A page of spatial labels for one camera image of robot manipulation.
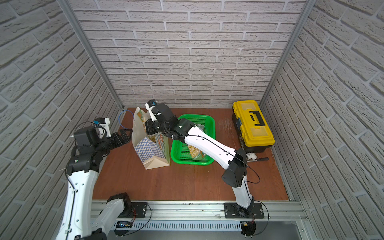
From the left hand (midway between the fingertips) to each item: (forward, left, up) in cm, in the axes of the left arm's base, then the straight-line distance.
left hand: (121, 130), depth 71 cm
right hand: (+2, -13, +3) cm, 14 cm away
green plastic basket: (+2, -27, -28) cm, 39 cm away
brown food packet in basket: (+1, -37, -26) cm, 45 cm away
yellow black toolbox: (+7, -72, -10) cm, 73 cm away
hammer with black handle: (-2, -81, -26) cm, 85 cm away
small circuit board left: (-35, -1, -31) cm, 47 cm away
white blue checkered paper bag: (-4, -13, -12) cm, 18 cm away
